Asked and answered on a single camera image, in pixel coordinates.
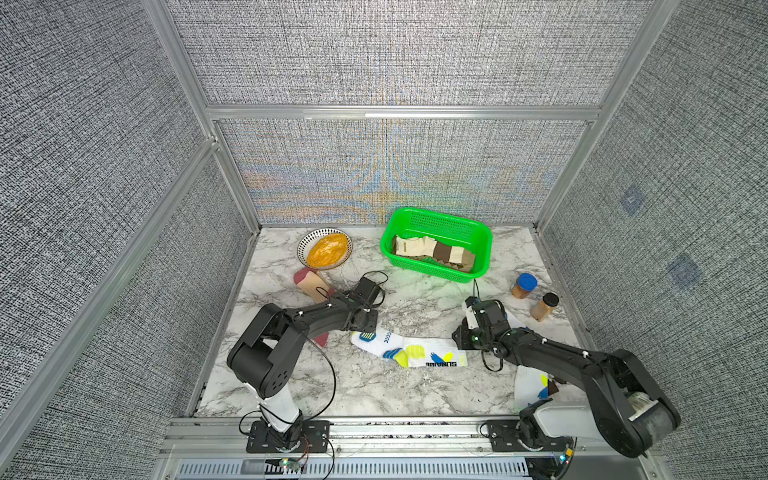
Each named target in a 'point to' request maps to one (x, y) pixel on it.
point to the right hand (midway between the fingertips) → (455, 327)
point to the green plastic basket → (475, 236)
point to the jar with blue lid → (525, 283)
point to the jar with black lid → (541, 309)
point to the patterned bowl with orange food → (325, 248)
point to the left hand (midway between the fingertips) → (372, 321)
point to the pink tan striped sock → (313, 283)
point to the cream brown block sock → (433, 249)
